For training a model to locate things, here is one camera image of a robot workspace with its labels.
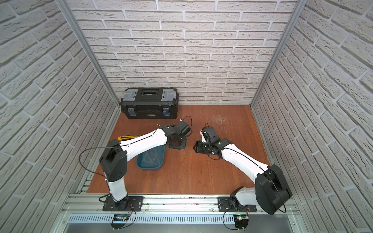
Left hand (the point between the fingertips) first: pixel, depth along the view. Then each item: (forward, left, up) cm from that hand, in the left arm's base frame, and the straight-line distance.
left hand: (184, 144), depth 86 cm
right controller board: (-38, -29, -9) cm, 49 cm away
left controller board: (-35, +33, -13) cm, 50 cm away
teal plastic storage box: (-6, +21, -9) cm, 23 cm away
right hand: (-2, -8, +1) cm, 9 cm away
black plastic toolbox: (+28, +24, +7) cm, 38 cm away
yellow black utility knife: (+10, +40, -9) cm, 42 cm away
